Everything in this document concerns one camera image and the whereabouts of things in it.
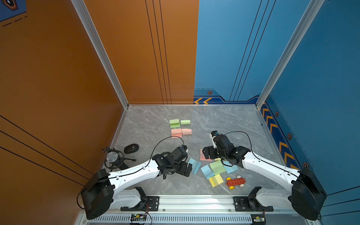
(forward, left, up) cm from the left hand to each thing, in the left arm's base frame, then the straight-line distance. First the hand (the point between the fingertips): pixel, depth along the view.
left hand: (186, 165), depth 81 cm
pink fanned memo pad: (+27, +8, -6) cm, 29 cm away
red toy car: (-7, -30, -4) cm, 31 cm away
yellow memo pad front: (-7, -17, -5) cm, 19 cm away
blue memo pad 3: (0, -26, -5) cm, 26 cm away
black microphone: (-3, +35, +15) cm, 38 cm away
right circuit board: (-24, -37, -8) cm, 45 cm away
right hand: (+8, -13, +3) cm, 16 cm away
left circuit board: (-24, +24, -7) cm, 35 cm away
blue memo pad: (+2, -6, -5) cm, 8 cm away
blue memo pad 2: (-1, -13, -7) cm, 15 cm away
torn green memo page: (+37, +1, -7) cm, 38 cm away
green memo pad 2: (+1, -19, -5) cm, 20 cm away
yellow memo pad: (0, -16, +10) cm, 19 cm away
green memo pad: (+34, +9, -4) cm, 35 cm away
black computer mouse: (+12, +37, -4) cm, 39 cm away
